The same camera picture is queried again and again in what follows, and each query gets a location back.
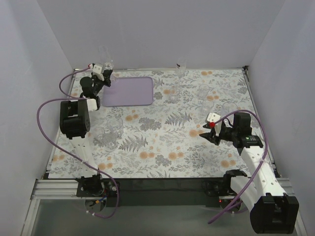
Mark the lilac plastic tray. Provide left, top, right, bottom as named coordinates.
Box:
left=101, top=77, right=154, bottom=107

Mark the clear tumbler glass near arm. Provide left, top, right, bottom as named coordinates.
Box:
left=220, top=101, right=238, bottom=117

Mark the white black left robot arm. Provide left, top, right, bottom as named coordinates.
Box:
left=60, top=69, right=113, bottom=197

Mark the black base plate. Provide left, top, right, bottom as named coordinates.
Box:
left=76, top=176, right=236, bottom=207

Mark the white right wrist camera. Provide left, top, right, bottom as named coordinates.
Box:
left=206, top=112, right=222, bottom=137

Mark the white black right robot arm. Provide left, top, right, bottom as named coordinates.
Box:
left=200, top=110, right=299, bottom=234

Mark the floral patterned table mat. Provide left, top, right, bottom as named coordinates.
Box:
left=48, top=69, right=276, bottom=179

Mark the clear ribbed tumbler glass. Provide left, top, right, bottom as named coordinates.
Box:
left=107, top=117, right=124, bottom=139

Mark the clear stemmed wine glass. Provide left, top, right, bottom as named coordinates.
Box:
left=98, top=46, right=114, bottom=73

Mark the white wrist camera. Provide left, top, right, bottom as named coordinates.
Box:
left=92, top=64, right=104, bottom=81
left=206, top=112, right=222, bottom=137

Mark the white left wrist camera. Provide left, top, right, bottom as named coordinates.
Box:
left=92, top=64, right=104, bottom=81

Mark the clear tumbler glass front left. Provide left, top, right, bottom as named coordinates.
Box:
left=91, top=127, right=117, bottom=149

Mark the clear tumbler glass far right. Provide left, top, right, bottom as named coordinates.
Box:
left=198, top=84, right=210, bottom=99

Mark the short clear tumbler glass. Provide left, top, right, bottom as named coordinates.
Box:
left=169, top=86, right=180, bottom=102

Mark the tall clear champagne flute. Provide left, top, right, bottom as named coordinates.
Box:
left=176, top=57, right=187, bottom=78

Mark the clear tumbler glass middle right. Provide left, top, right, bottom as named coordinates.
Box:
left=201, top=98, right=214, bottom=113

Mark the aluminium frame rail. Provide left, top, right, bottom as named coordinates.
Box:
left=31, top=178, right=82, bottom=199

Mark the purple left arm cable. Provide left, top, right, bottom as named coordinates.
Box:
left=36, top=63, right=121, bottom=218

